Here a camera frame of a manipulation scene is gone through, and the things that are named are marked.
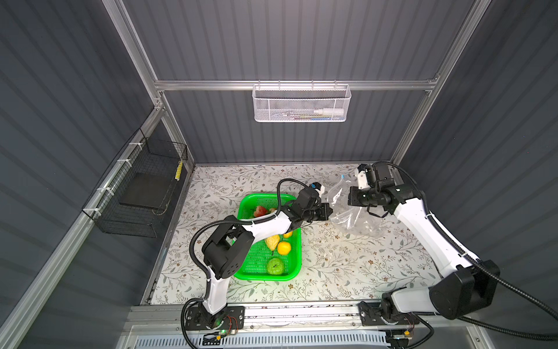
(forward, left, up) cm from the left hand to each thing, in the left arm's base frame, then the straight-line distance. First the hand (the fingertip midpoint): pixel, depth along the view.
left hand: (334, 209), depth 86 cm
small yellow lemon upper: (-5, +19, -10) cm, 22 cm away
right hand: (0, -5, +7) cm, 9 cm away
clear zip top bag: (-6, -6, +1) cm, 9 cm away
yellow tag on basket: (+13, +60, +12) cm, 63 cm away
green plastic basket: (-13, +24, -13) cm, 30 cm away
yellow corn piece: (-8, +25, -9) cm, 28 cm away
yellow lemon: (-11, +21, -9) cm, 25 cm away
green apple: (-19, +25, -8) cm, 32 cm away
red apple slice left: (+7, +30, -9) cm, 33 cm away
